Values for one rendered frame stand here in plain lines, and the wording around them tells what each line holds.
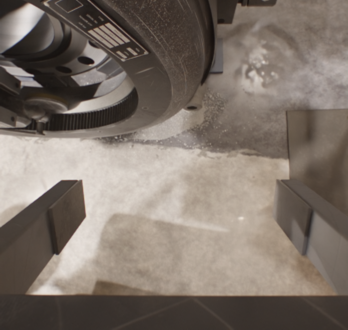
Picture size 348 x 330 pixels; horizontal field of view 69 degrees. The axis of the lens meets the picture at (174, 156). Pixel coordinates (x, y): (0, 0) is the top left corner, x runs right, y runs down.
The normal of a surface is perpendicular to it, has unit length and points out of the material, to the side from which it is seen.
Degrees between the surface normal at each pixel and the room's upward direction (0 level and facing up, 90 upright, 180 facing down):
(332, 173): 0
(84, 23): 90
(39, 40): 18
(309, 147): 0
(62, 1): 90
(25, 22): 3
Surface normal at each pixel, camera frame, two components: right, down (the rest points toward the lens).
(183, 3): 0.78, 0.45
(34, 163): -0.13, -0.15
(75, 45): -0.02, 0.99
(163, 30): 0.34, 0.89
